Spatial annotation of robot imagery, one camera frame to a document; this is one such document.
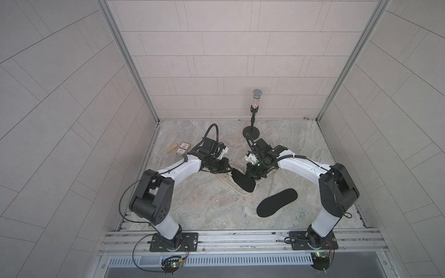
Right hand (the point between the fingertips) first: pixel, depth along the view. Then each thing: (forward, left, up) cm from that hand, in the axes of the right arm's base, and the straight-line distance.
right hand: (244, 178), depth 82 cm
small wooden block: (+24, +40, -4) cm, 47 cm away
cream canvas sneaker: (+12, +1, -7) cm, 14 cm away
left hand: (+6, +4, +1) cm, 7 cm away
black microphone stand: (+34, -9, -6) cm, 36 cm away
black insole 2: (-11, -12, -8) cm, 18 cm away
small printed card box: (+23, +33, -3) cm, 40 cm away
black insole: (-3, 0, +2) cm, 4 cm away
